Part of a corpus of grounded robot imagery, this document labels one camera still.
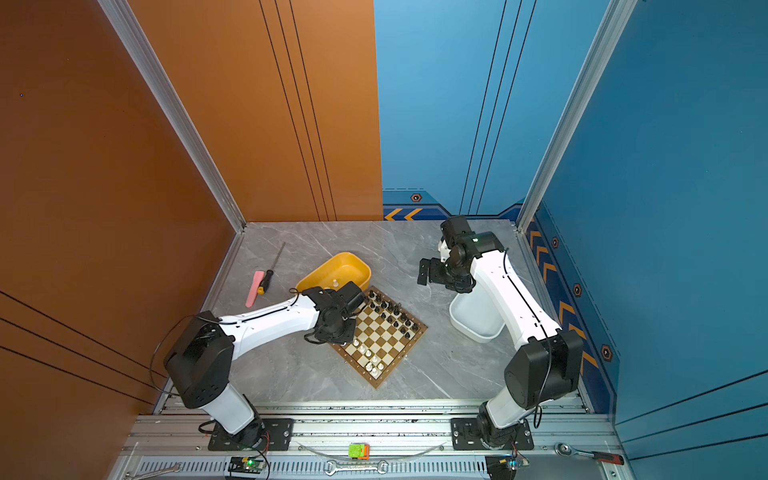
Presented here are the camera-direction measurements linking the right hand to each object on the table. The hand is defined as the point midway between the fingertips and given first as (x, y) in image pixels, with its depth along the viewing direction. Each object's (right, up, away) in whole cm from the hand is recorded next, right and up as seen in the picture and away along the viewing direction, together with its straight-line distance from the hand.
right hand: (431, 282), depth 81 cm
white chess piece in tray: (-30, -3, +22) cm, 37 cm away
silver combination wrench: (-24, -42, -11) cm, 50 cm away
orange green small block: (-18, -38, -11) cm, 44 cm away
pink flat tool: (-57, -1, +22) cm, 61 cm away
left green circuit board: (-44, -43, -10) cm, 62 cm away
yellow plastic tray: (-27, +2, +25) cm, 37 cm away
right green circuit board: (+16, -43, -11) cm, 47 cm away
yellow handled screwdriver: (-55, 0, +24) cm, 60 cm away
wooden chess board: (-13, -16, +9) cm, 22 cm away
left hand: (-23, -16, +6) cm, 29 cm away
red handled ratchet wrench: (+30, -38, -11) cm, 50 cm away
